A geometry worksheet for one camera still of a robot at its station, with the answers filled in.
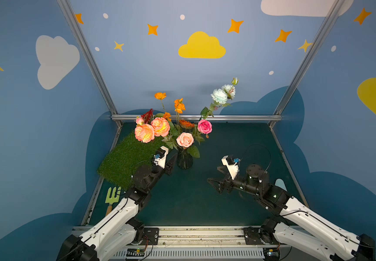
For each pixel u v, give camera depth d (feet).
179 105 2.50
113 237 1.82
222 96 2.21
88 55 2.76
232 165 1.98
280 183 2.97
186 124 2.63
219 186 2.02
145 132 1.85
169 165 2.25
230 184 1.99
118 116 3.78
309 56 2.78
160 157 2.04
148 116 2.29
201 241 2.42
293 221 1.65
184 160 3.42
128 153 3.39
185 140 1.88
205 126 1.98
